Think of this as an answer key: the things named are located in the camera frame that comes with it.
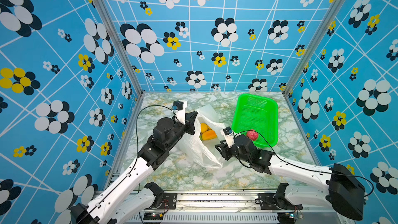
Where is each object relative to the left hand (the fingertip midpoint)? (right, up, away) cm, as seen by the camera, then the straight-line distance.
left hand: (197, 112), depth 67 cm
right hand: (+11, -17, +13) cm, 24 cm away
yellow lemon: (+3, -10, +23) cm, 26 cm away
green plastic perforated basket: (+42, -2, +41) cm, 59 cm away
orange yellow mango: (+6, -15, +25) cm, 29 cm away
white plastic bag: (+3, -18, +2) cm, 19 cm away
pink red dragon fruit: (+31, -14, +22) cm, 41 cm away
